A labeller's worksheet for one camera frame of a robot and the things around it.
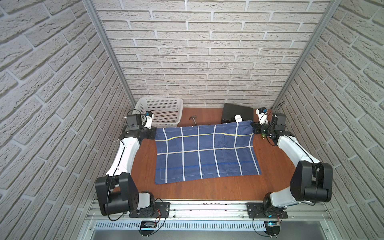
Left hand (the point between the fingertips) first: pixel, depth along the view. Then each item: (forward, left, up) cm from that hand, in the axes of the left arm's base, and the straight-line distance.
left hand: (154, 125), depth 85 cm
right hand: (+3, -61, 0) cm, 61 cm away
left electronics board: (-46, -2, -18) cm, 50 cm away
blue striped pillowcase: (-8, -30, -18) cm, 36 cm away
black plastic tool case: (+28, -53, -15) cm, 61 cm away
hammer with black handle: (+20, -24, -17) cm, 35 cm away
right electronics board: (-48, -62, -18) cm, 80 cm away
